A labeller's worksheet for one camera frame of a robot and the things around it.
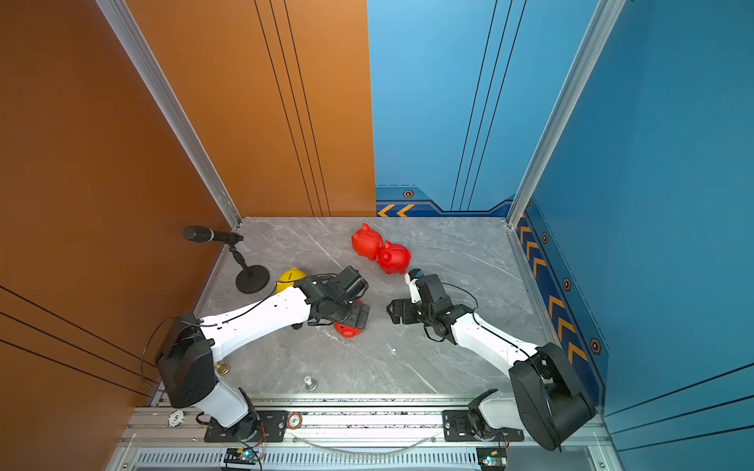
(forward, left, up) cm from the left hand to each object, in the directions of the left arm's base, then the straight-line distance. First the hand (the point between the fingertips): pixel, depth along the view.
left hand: (356, 311), depth 84 cm
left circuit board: (-33, +27, -11) cm, 44 cm away
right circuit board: (-33, -35, -11) cm, 49 cm away
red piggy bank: (-4, +3, -4) cm, 7 cm away
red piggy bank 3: (+20, -11, -1) cm, 23 cm away
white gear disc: (-26, +46, -10) cm, 54 cm away
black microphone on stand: (+16, +38, -7) cm, 42 cm away
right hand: (+3, -13, -2) cm, 13 cm away
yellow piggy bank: (+11, +23, 0) cm, 25 cm away
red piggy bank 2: (+28, -1, -2) cm, 28 cm away
